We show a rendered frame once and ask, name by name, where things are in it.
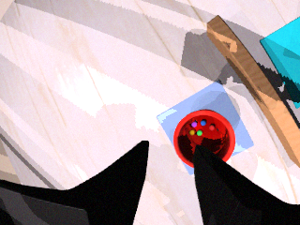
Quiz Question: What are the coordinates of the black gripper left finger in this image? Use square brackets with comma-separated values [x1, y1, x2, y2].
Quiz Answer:
[0, 140, 149, 225]

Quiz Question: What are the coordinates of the tan flat bar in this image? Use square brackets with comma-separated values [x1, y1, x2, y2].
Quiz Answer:
[206, 15, 300, 169]

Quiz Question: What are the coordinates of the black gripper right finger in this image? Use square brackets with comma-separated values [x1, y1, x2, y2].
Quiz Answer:
[192, 145, 300, 225]

